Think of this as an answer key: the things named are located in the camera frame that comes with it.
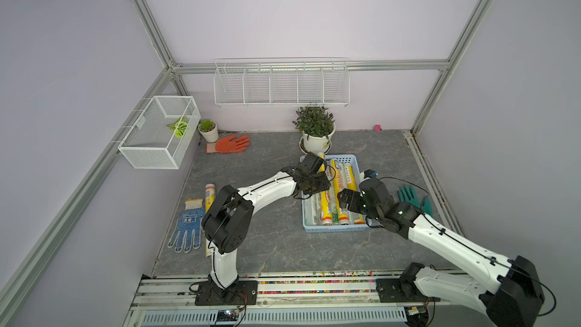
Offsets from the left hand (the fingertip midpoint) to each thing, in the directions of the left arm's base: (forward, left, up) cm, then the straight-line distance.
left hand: (329, 187), depth 88 cm
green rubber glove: (-1, -35, -9) cm, 36 cm away
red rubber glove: (+35, +47, -11) cm, 60 cm away
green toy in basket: (+19, +55, +19) cm, 61 cm away
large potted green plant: (+27, +1, +7) cm, 28 cm away
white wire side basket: (+16, +64, +15) cm, 67 cm away
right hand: (-6, -5, +4) cm, 9 cm away
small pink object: (+42, -35, -11) cm, 56 cm away
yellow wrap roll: (+4, -4, -3) cm, 7 cm away
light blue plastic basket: (-13, +7, -7) cm, 17 cm away
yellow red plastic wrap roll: (-5, +2, 0) cm, 6 cm away
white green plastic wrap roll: (-6, +7, -6) cm, 11 cm away
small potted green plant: (+39, +55, -3) cm, 67 cm away
